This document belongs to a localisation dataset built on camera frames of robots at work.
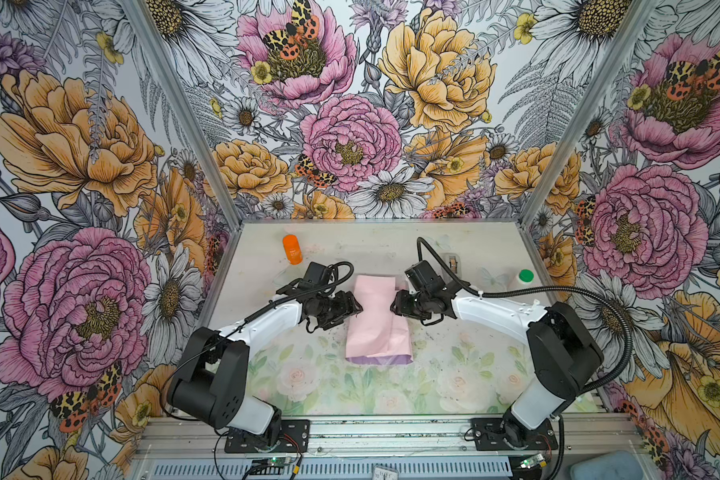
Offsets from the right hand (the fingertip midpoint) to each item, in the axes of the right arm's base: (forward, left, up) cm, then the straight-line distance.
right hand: (398, 317), depth 88 cm
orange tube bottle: (+27, +35, +1) cm, 44 cm away
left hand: (-2, +13, +1) cm, 13 cm away
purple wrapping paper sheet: (-6, +6, +1) cm, 8 cm away
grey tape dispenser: (+21, -21, -2) cm, 30 cm away
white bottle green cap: (+11, -40, +3) cm, 42 cm away
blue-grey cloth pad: (-36, -47, -6) cm, 59 cm away
